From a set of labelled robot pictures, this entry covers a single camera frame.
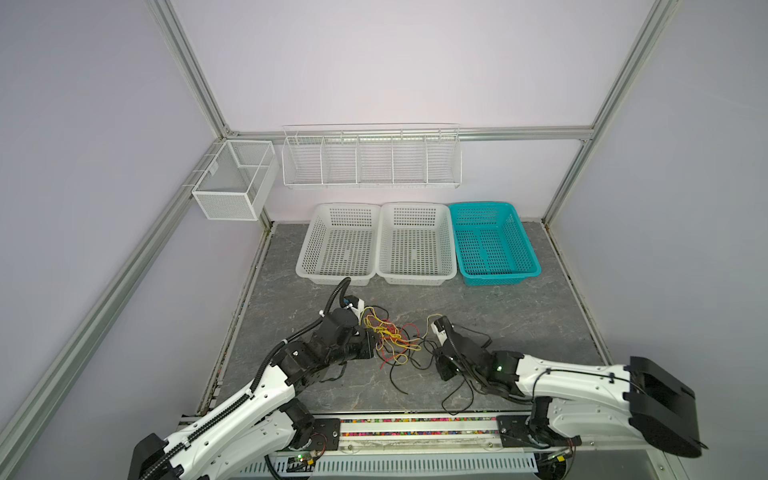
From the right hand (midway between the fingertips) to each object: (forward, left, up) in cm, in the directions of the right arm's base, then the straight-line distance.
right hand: (435, 353), depth 82 cm
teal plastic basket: (+46, -26, -7) cm, 53 cm away
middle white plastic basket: (+43, +4, -4) cm, 43 cm away
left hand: (0, +15, +9) cm, 17 cm away
